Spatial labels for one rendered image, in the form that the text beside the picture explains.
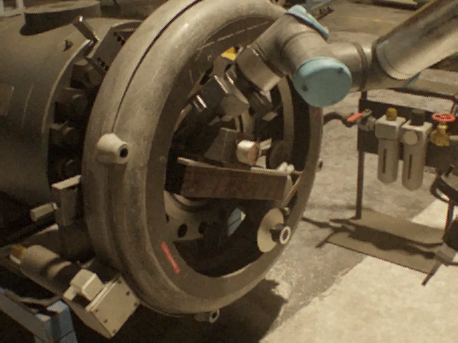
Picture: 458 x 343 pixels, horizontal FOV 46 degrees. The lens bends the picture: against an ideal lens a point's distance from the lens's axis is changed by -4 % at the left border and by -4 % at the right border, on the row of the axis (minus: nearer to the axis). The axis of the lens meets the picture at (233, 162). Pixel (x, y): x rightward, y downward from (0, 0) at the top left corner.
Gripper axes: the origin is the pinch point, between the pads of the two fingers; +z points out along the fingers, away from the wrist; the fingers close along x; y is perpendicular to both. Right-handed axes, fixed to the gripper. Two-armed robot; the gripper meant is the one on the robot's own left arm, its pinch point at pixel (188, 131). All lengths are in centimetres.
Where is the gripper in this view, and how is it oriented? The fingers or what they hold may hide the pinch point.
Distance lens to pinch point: 116.0
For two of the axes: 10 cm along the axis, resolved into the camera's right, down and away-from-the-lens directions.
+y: -5.5, -7.8, 2.8
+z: -7.2, 6.2, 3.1
